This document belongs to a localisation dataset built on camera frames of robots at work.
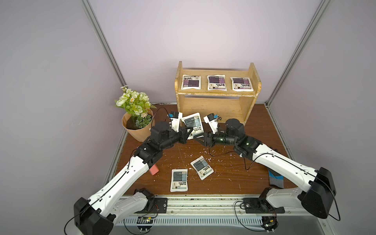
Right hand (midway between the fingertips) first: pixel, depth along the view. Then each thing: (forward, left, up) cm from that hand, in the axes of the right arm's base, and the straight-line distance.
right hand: (196, 132), depth 67 cm
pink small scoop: (-9, +25, -27) cm, 38 cm away
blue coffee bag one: (+5, +1, +1) cm, 6 cm away
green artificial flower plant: (+20, +35, -1) cm, 41 cm away
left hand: (+2, +1, 0) cm, 2 cm away
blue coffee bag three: (-14, +10, -28) cm, 33 cm away
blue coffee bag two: (-6, -3, -29) cm, 29 cm away
